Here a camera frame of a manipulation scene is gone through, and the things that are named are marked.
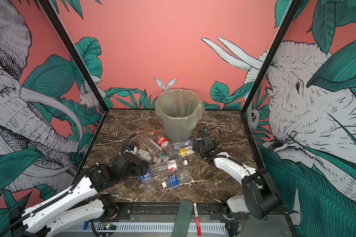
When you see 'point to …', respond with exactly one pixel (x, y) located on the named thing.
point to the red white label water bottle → (168, 166)
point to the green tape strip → (182, 221)
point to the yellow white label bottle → (187, 150)
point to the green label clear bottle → (163, 158)
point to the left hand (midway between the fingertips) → (142, 163)
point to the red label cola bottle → (162, 141)
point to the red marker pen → (197, 218)
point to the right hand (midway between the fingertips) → (200, 139)
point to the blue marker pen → (86, 225)
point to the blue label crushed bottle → (174, 180)
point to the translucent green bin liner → (180, 108)
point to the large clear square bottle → (155, 148)
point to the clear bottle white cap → (177, 144)
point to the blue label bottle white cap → (148, 182)
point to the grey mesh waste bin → (178, 134)
